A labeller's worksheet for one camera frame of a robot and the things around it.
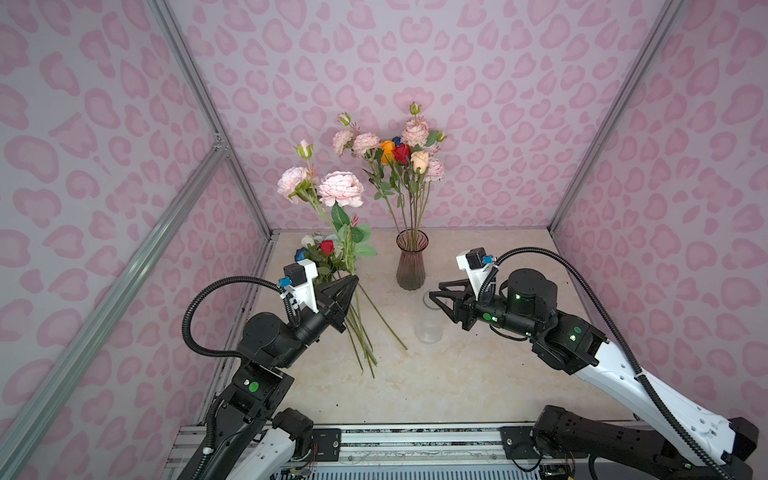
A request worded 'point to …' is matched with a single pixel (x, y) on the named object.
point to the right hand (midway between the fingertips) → (436, 291)
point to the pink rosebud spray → (417, 187)
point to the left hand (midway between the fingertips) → (357, 275)
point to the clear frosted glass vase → (428, 324)
